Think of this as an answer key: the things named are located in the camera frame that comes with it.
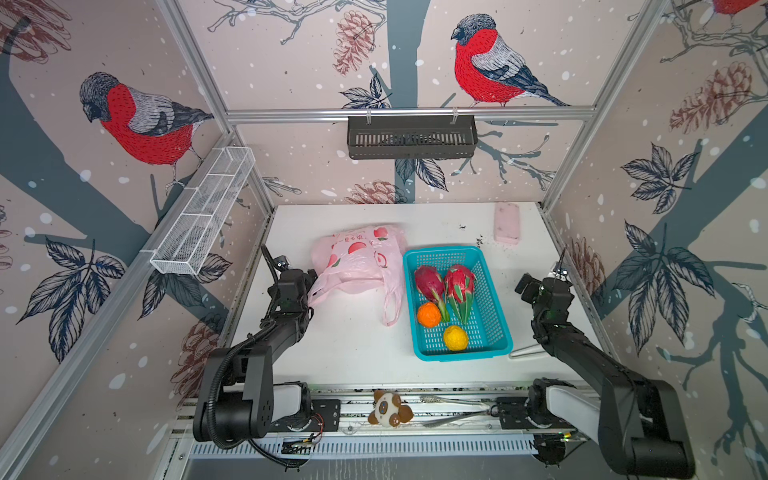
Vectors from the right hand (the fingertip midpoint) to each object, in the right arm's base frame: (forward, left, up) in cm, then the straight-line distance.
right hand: (542, 282), depth 87 cm
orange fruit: (-10, +34, -2) cm, 35 cm away
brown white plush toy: (-34, +44, -7) cm, 56 cm away
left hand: (-1, +75, +3) cm, 75 cm away
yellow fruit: (-16, +26, -4) cm, 31 cm away
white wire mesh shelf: (-6, +94, +23) cm, 97 cm away
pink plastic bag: (+1, +54, +8) cm, 54 cm away
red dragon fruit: (-1, +33, -2) cm, 33 cm away
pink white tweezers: (-17, +6, -10) cm, 21 cm away
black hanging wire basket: (+46, +40, +21) cm, 64 cm away
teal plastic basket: (-11, +17, -7) cm, 22 cm away
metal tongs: (-32, +19, -8) cm, 38 cm away
